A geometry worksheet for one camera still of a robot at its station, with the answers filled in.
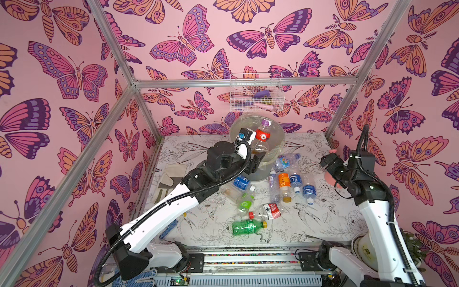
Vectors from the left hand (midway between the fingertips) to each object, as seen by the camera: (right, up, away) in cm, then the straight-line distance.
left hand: (258, 147), depth 63 cm
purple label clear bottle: (+13, -22, +32) cm, 41 cm away
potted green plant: (+52, -34, -3) cm, 63 cm away
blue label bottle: (-4, -18, +29) cm, 34 cm away
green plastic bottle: (-3, -34, +15) cm, 37 cm away
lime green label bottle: (-3, -27, +22) cm, 35 cm away
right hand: (+31, -6, +10) cm, 34 cm away
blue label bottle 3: (+24, -17, +29) cm, 41 cm away
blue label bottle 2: (+29, -21, +25) cm, 44 cm away
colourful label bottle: (+21, -6, +37) cm, 43 cm away
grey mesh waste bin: (+10, +2, +17) cm, 20 cm away
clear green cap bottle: (-10, -23, +30) cm, 39 cm away
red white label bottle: (+9, -30, +22) cm, 38 cm away
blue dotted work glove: (-54, -53, +7) cm, 75 cm away
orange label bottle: (+18, -19, +29) cm, 39 cm away
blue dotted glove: (-39, -38, +20) cm, 58 cm away
